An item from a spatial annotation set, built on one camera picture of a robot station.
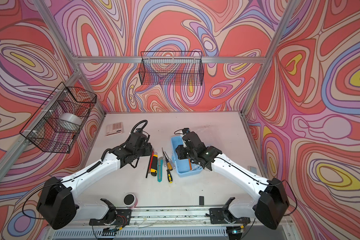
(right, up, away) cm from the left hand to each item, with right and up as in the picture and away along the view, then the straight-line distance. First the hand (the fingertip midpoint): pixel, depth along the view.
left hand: (149, 147), depth 86 cm
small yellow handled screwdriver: (+11, -10, +6) cm, 16 cm away
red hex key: (-1, -10, +6) cm, 12 cm away
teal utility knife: (+5, -12, +5) cm, 14 cm away
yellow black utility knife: (+2, -13, +4) cm, 14 cm away
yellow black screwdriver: (+12, -17, 0) cm, 21 cm away
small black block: (+29, -27, -7) cm, 41 cm away
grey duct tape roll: (-35, +14, -16) cm, 41 cm away
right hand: (+18, -2, -7) cm, 19 cm away
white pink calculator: (-31, +10, +22) cm, 39 cm away
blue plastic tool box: (+19, -13, +9) cm, 25 cm away
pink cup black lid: (-7, -25, -12) cm, 29 cm away
